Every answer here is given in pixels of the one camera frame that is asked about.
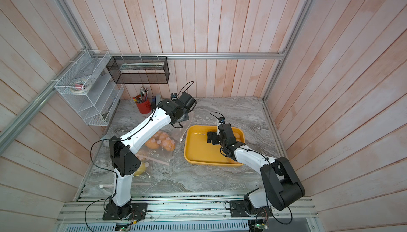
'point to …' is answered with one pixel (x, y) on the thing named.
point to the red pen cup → (144, 107)
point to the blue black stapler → (153, 103)
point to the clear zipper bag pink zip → (153, 175)
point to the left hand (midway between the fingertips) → (180, 117)
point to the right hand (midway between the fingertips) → (214, 131)
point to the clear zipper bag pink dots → (177, 133)
